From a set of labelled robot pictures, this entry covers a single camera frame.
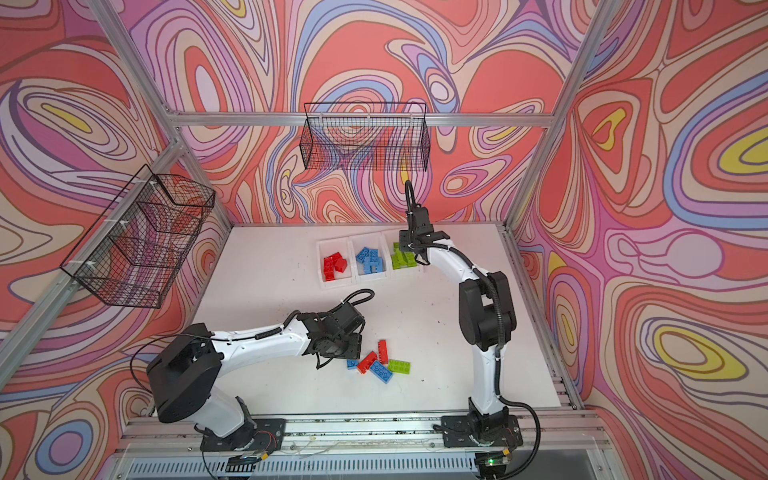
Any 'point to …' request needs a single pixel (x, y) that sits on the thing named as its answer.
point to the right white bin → (388, 239)
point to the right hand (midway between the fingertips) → (414, 243)
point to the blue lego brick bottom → (380, 371)
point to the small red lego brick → (340, 265)
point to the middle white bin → (359, 243)
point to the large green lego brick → (411, 259)
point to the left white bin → (325, 249)
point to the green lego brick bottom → (399, 367)
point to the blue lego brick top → (367, 252)
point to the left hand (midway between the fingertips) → (361, 349)
